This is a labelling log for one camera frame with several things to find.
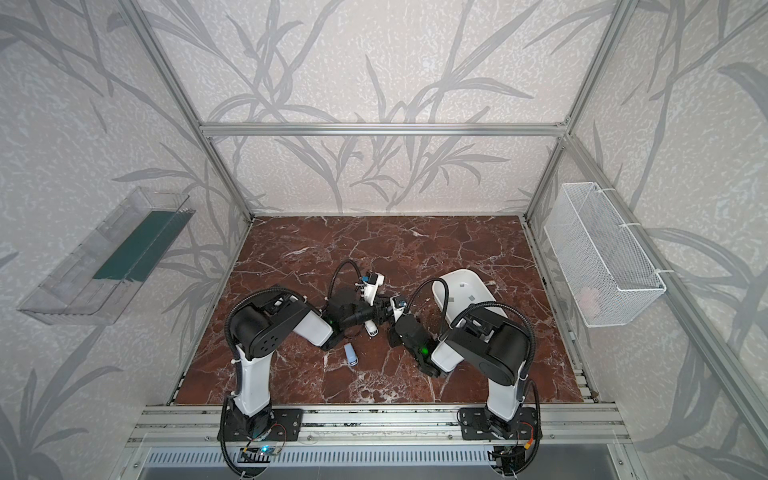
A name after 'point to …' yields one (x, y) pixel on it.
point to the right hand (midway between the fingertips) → (391, 308)
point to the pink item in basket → (587, 299)
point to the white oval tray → (465, 288)
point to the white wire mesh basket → (610, 280)
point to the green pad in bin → (142, 253)
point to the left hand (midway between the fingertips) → (403, 295)
